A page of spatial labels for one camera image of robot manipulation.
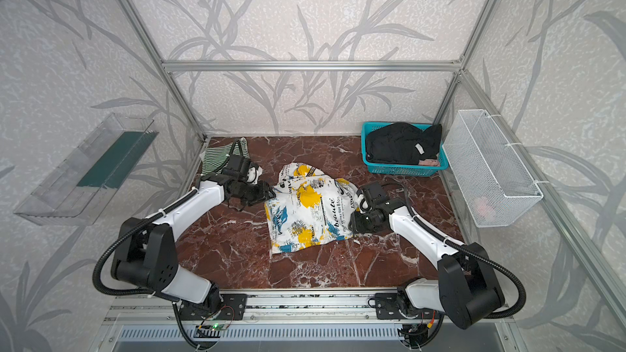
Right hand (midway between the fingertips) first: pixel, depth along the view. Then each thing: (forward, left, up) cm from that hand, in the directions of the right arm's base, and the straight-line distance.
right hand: (354, 218), depth 86 cm
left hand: (+9, +29, +6) cm, 31 cm away
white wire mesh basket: (-4, -34, +29) cm, 45 cm away
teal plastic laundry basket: (+23, -13, -2) cm, 27 cm away
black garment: (+34, -23, +3) cm, 41 cm away
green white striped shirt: (+31, +62, -4) cm, 70 cm away
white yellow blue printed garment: (+3, +17, +2) cm, 17 cm away
